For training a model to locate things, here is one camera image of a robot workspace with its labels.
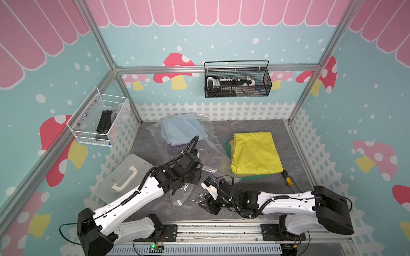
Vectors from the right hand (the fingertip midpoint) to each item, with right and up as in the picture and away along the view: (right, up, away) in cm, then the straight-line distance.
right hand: (201, 202), depth 73 cm
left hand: (-3, +12, +2) cm, 12 cm away
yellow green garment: (+30, +21, +19) cm, 42 cm away
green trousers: (+27, +8, +13) cm, 31 cm away
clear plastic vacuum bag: (+5, +21, +29) cm, 36 cm away
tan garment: (+17, +26, +26) cm, 41 cm away
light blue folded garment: (-14, +36, +29) cm, 48 cm away
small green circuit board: (-21, -21, 0) cm, 30 cm away
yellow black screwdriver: (+47, +9, +18) cm, 52 cm away
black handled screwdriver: (+52, +4, +16) cm, 55 cm away
